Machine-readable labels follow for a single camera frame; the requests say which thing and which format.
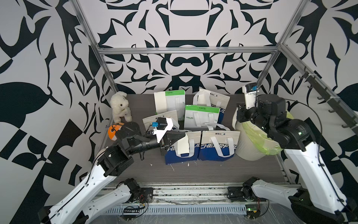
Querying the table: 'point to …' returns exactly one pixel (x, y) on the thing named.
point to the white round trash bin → (252, 142)
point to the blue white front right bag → (218, 145)
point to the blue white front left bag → (172, 156)
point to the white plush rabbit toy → (120, 104)
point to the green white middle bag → (201, 117)
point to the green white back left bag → (175, 101)
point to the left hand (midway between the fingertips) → (182, 130)
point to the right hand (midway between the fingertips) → (238, 101)
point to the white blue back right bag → (204, 97)
